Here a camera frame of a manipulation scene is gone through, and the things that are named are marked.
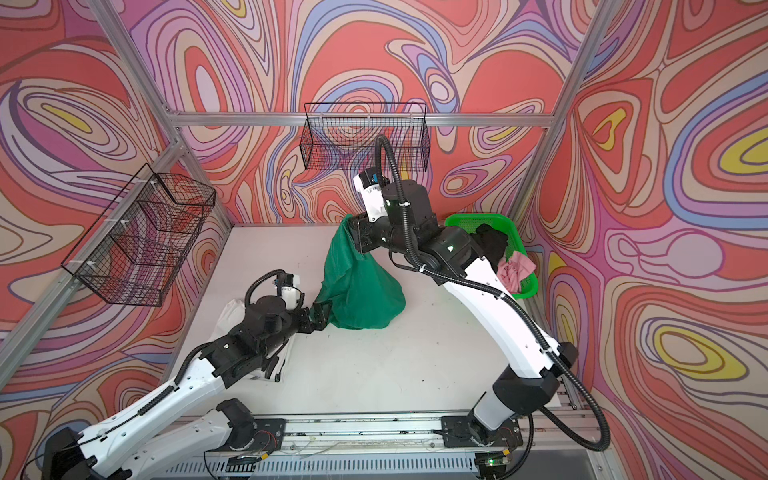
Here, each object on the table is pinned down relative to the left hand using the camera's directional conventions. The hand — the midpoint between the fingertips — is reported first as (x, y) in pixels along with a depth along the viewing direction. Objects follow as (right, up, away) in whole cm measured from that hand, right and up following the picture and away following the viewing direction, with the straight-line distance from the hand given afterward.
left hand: (325, 301), depth 76 cm
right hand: (+9, +18, -14) cm, 24 cm away
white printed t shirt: (-31, -6, +12) cm, 34 cm away
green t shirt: (+10, +2, -1) cm, 10 cm away
